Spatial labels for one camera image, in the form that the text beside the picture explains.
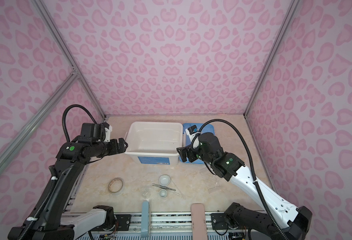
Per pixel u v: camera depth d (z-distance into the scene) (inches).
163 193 32.2
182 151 23.8
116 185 33.7
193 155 24.2
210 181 33.9
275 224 14.3
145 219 29.8
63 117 19.8
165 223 29.5
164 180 33.9
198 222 27.7
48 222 14.8
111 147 24.9
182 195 32.3
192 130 23.4
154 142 41.1
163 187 33.1
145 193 32.6
